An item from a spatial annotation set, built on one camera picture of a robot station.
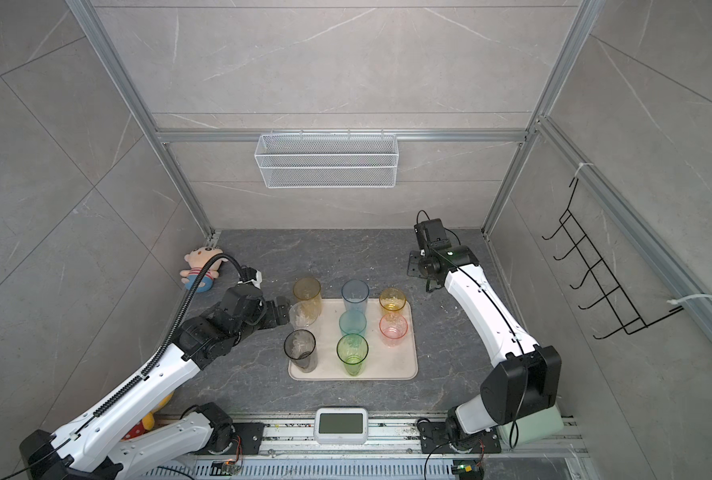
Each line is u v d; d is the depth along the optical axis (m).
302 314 0.86
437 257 0.55
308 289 0.88
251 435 0.73
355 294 0.84
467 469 0.70
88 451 0.39
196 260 1.01
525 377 0.41
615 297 0.65
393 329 0.90
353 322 0.90
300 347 0.83
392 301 0.95
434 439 0.73
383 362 0.86
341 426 0.72
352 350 0.74
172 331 0.48
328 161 1.00
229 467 0.70
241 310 0.55
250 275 0.65
